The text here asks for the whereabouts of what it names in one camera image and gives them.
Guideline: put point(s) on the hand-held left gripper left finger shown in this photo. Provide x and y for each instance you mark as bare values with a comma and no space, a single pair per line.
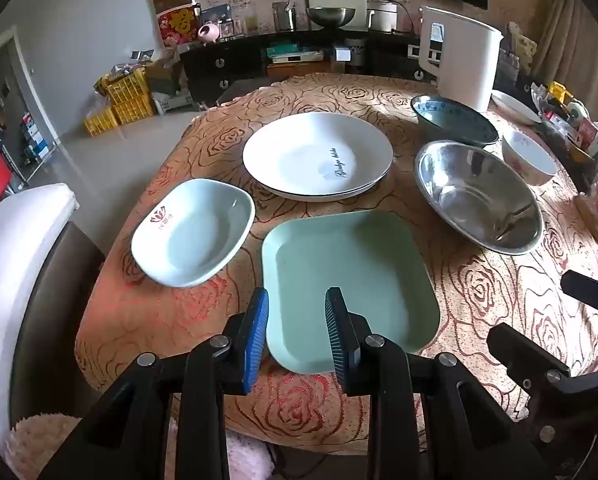
256,340

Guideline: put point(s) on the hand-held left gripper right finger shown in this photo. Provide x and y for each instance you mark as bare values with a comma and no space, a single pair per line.
336,340

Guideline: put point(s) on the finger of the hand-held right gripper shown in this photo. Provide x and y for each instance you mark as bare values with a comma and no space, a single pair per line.
589,290
524,352

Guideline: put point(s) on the green square plate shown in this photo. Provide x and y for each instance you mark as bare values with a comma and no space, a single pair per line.
349,260

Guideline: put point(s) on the white squarish dish red logo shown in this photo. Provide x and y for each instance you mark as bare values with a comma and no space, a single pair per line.
189,240

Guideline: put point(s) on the large steel bowl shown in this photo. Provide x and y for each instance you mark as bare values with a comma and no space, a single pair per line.
479,195

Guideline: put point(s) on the white round plate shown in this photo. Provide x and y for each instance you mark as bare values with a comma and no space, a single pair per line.
299,160

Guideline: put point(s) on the blue patterned porcelain bowl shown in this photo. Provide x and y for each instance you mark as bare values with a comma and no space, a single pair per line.
454,117

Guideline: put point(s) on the rose pattern tablecloth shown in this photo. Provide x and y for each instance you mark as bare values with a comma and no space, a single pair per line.
479,290

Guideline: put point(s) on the small white floral bowl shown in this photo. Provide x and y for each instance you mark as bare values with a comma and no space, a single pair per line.
529,155

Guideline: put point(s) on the pile of small packets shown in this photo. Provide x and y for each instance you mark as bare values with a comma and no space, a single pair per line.
574,120

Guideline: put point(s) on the small white plate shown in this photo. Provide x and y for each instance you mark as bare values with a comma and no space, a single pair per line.
516,106

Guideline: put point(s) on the cream spotted toy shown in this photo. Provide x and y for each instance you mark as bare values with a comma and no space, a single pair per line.
521,45

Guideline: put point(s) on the beige curtain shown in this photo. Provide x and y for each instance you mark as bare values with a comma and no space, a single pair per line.
574,35

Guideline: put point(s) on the white electric kettle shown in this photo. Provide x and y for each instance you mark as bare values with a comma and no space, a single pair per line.
469,60

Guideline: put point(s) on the white chair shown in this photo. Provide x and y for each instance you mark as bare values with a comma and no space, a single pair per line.
9,260

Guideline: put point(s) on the yellow plastic crate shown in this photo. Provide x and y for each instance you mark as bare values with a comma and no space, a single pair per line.
100,122
126,85
131,109

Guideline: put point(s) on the wooden box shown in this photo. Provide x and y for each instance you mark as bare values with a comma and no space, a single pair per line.
299,70

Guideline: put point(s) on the black cabinet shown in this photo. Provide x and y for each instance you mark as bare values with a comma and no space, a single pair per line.
239,62

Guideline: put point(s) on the cardboard box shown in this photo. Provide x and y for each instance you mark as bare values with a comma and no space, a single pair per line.
164,75

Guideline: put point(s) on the white cube box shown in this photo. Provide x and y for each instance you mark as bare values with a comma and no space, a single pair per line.
342,53

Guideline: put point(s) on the stack of books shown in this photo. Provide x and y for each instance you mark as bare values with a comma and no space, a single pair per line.
294,52

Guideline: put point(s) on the grey jar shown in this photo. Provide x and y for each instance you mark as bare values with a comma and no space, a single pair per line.
357,50

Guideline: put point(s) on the stack of shoe boxes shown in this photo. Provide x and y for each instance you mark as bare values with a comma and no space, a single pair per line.
33,137

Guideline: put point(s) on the pink small pot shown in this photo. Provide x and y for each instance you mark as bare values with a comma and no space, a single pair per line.
208,33

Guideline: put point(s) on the steel bowl on stand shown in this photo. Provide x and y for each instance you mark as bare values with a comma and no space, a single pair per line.
331,17

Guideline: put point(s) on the steel thermos jug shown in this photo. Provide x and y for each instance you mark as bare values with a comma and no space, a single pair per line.
284,15

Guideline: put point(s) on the blue gift box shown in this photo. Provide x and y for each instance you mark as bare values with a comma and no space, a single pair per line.
216,15

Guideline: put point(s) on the small photo frame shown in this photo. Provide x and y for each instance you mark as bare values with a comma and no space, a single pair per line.
231,30

